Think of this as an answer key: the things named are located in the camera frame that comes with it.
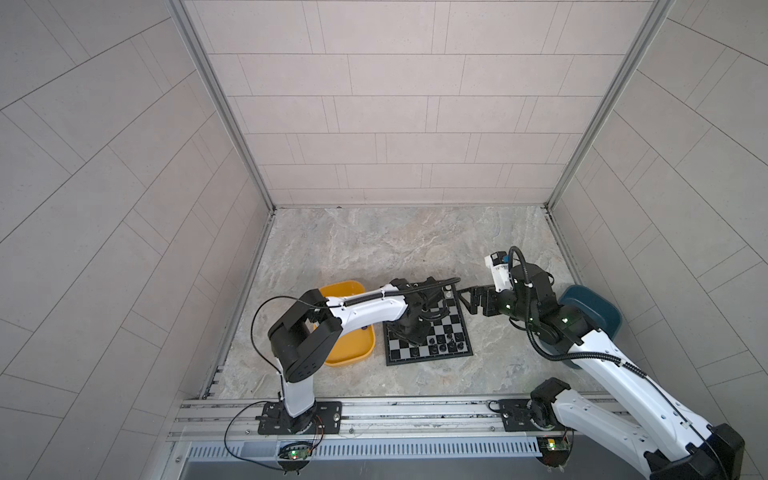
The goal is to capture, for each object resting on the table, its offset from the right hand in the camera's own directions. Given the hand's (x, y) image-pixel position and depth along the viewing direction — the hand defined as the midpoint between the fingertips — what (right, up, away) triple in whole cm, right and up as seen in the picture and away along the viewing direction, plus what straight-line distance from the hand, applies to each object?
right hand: (468, 293), depth 75 cm
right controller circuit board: (+18, -35, -7) cm, 40 cm away
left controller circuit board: (-41, -33, -10) cm, 54 cm away
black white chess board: (-4, -14, +8) cm, 16 cm away
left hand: (-11, -15, +8) cm, 20 cm away
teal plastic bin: (+42, -9, +11) cm, 45 cm away
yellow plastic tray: (-30, -15, +4) cm, 34 cm away
